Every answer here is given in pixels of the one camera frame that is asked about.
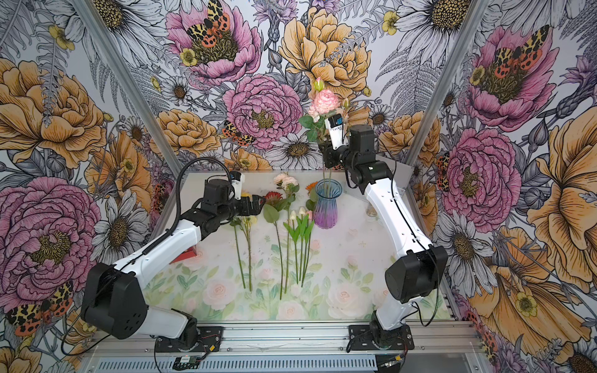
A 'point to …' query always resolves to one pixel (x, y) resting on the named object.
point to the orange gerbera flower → (310, 204)
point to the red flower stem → (272, 213)
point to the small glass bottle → (371, 211)
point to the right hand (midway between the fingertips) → (321, 149)
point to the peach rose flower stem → (290, 189)
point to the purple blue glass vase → (325, 212)
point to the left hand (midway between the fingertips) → (254, 205)
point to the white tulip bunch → (300, 230)
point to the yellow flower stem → (247, 223)
